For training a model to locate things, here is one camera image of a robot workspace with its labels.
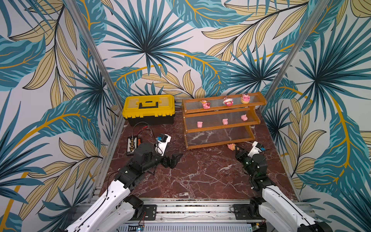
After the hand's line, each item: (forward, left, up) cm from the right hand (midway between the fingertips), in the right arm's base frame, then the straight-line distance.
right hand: (236, 146), depth 83 cm
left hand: (-7, +35, +9) cm, 36 cm away
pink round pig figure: (+21, -6, +17) cm, 28 cm away
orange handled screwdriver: (+12, +60, -11) cm, 62 cm away
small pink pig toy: (+19, -9, +3) cm, 21 cm away
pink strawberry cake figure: (+18, +5, +18) cm, 26 cm away
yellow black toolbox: (+28, +53, +3) cm, 60 cm away
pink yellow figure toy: (+16, +18, +19) cm, 30 cm away
